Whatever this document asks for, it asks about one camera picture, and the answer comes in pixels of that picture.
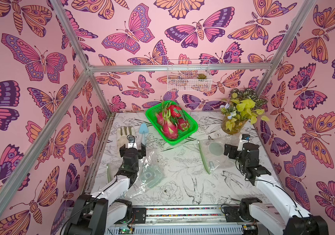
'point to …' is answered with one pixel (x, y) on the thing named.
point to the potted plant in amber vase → (244, 106)
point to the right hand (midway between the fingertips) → (234, 145)
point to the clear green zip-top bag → (151, 172)
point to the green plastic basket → (151, 115)
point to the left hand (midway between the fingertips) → (134, 142)
